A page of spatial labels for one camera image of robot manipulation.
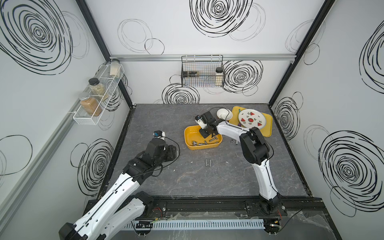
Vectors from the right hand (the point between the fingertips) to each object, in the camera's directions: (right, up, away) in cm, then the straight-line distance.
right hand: (204, 130), depth 103 cm
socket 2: (+3, -19, -14) cm, 23 cm away
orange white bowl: (+17, +12, +13) cm, 24 cm away
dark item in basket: (-11, +37, -9) cm, 39 cm away
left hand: (-18, -7, -28) cm, 34 cm away
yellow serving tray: (+45, 0, +2) cm, 45 cm away
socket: (0, -18, -14) cm, 23 cm away
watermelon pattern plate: (+36, +9, +9) cm, 38 cm away
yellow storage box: (-7, -6, -4) cm, 10 cm away
